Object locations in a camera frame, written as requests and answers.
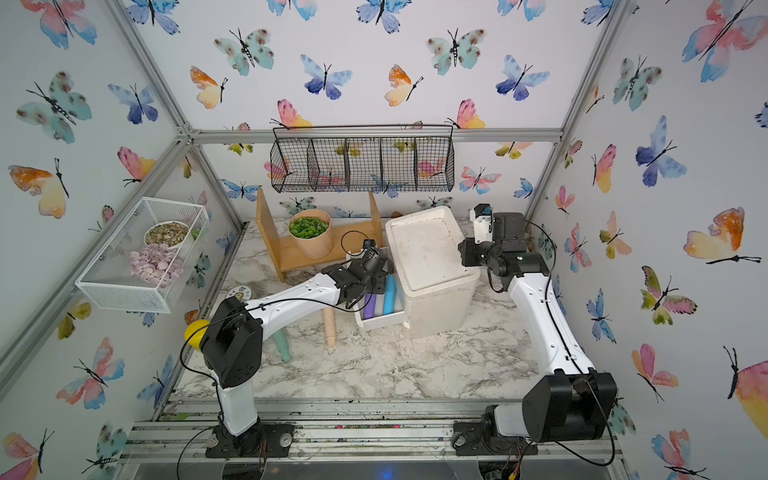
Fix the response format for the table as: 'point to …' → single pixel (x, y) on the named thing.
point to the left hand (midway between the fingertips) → (380, 275)
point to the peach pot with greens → (311, 230)
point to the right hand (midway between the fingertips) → (466, 242)
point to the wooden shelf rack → (347, 239)
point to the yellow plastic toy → (197, 337)
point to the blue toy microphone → (389, 295)
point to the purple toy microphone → (369, 308)
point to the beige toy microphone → (331, 326)
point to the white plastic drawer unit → (436, 288)
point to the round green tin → (240, 289)
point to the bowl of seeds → (168, 233)
